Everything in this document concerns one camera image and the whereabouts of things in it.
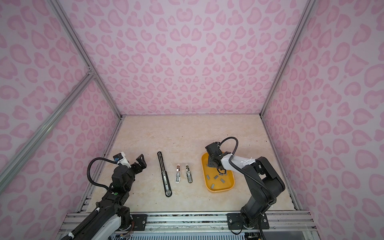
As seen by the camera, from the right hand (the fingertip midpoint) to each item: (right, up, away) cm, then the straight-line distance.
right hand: (214, 161), depth 94 cm
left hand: (-44, +5, -11) cm, 46 cm away
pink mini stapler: (-22, -9, -8) cm, 25 cm away
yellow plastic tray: (0, -10, -8) cm, 13 cm away
